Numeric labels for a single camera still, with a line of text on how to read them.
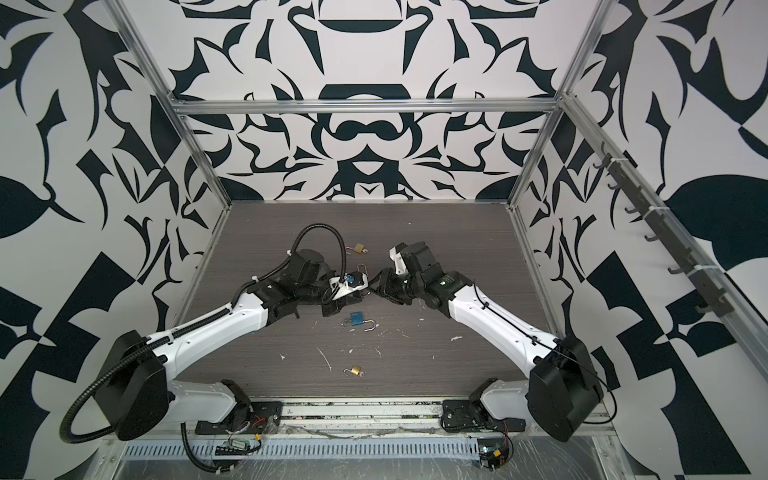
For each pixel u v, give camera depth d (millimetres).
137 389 400
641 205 594
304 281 637
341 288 662
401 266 728
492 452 711
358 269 668
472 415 659
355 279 673
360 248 1070
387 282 688
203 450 704
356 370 811
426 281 613
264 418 728
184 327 469
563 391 409
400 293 686
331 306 716
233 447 711
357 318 911
